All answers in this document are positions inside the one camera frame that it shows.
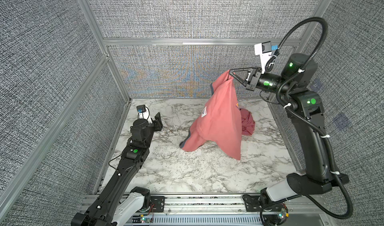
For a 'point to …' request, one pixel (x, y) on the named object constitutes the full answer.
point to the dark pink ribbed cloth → (248, 123)
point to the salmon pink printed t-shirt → (220, 124)
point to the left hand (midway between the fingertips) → (154, 113)
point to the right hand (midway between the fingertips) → (230, 70)
